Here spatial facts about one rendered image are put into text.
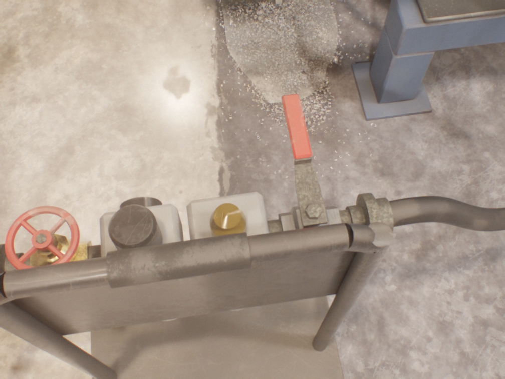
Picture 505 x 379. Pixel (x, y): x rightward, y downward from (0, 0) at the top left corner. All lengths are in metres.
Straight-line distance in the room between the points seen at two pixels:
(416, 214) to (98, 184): 0.70
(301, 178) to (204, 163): 0.56
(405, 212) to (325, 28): 0.78
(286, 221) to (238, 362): 0.45
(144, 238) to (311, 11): 0.92
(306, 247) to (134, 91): 0.84
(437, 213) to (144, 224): 0.32
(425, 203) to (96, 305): 0.37
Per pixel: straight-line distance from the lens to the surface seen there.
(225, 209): 0.59
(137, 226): 0.59
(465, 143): 1.27
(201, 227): 0.63
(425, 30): 1.10
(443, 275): 1.14
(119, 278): 0.51
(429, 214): 0.68
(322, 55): 1.33
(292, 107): 0.67
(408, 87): 1.24
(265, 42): 1.33
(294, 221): 0.64
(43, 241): 0.61
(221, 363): 1.05
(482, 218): 0.76
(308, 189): 0.63
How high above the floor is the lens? 1.04
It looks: 65 degrees down
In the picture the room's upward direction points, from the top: straight up
